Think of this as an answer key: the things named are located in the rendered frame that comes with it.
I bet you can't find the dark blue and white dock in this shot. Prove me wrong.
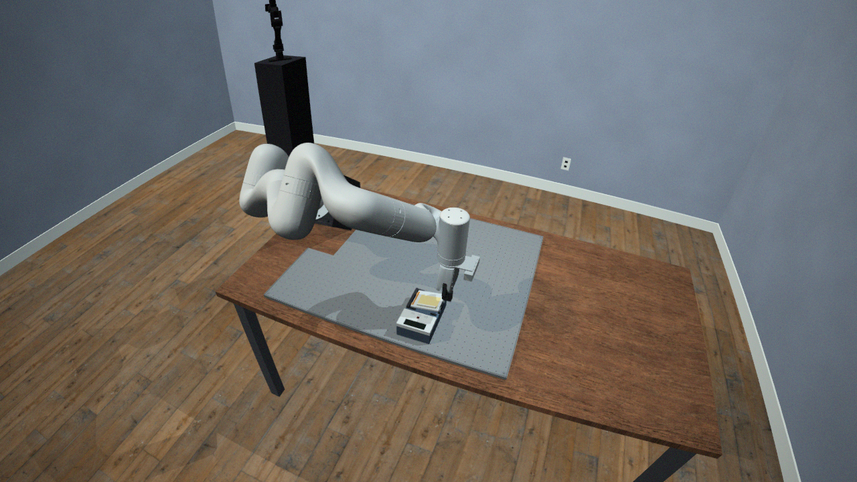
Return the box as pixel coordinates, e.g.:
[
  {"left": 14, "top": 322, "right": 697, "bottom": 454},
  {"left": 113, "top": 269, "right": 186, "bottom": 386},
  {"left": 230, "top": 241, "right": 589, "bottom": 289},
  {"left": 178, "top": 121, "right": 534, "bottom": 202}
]
[{"left": 396, "top": 288, "right": 447, "bottom": 344}]

